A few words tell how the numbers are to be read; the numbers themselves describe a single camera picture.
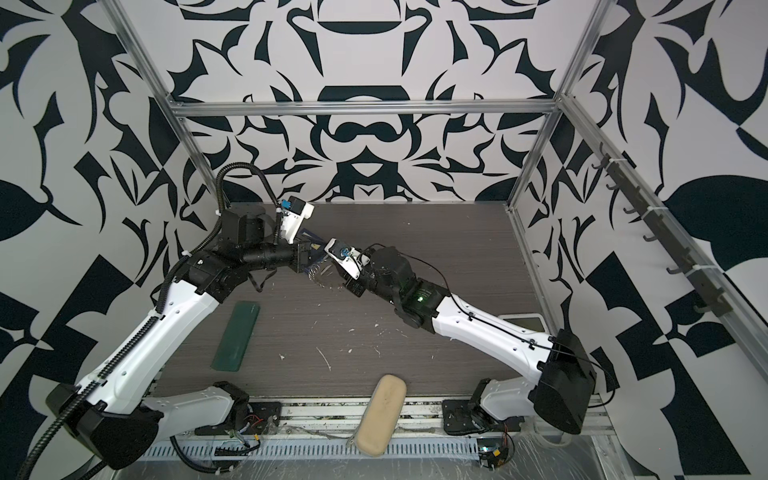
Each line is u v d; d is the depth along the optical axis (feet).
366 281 1.99
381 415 2.36
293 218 1.98
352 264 1.99
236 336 2.82
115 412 1.27
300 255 1.91
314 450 2.13
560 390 1.28
